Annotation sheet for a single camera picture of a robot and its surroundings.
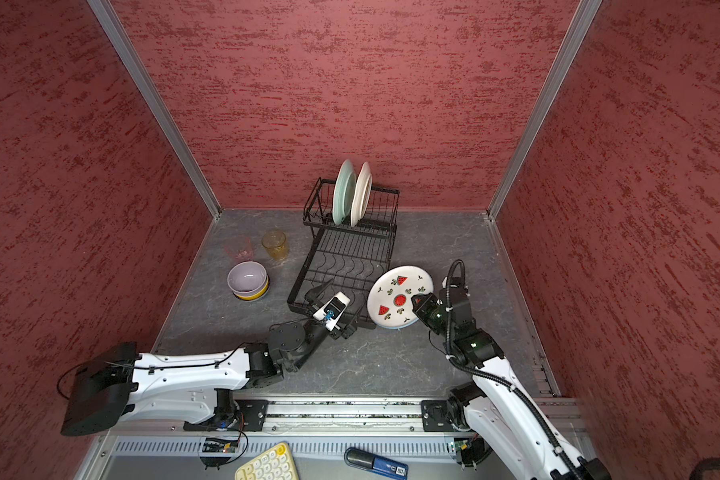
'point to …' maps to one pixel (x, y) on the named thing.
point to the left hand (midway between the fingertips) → (345, 296)
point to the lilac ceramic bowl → (247, 278)
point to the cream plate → (362, 195)
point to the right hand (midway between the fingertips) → (408, 303)
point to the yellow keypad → (275, 464)
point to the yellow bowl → (258, 296)
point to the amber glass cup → (276, 244)
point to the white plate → (389, 300)
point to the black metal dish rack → (348, 258)
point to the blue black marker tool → (376, 465)
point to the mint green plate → (344, 195)
